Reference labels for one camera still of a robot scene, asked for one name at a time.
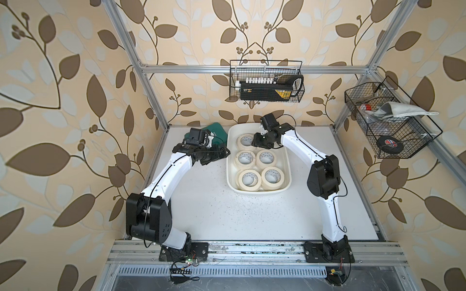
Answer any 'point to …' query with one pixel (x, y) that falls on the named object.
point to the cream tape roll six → (244, 142)
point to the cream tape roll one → (248, 180)
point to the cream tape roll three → (266, 157)
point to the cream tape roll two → (272, 178)
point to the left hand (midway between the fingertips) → (224, 153)
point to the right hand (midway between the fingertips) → (255, 143)
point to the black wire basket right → (394, 128)
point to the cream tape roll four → (245, 159)
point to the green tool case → (221, 137)
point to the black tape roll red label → (391, 145)
